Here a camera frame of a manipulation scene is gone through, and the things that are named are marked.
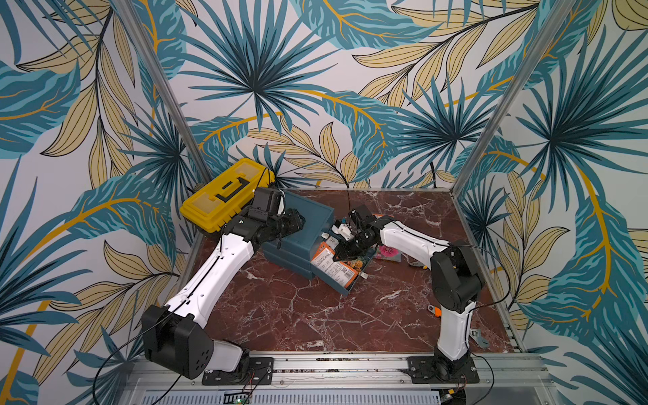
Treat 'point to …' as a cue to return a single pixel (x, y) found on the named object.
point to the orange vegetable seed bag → (339, 272)
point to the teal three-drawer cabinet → (308, 253)
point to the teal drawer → (360, 264)
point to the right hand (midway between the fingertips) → (334, 257)
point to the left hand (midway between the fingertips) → (300, 227)
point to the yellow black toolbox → (220, 202)
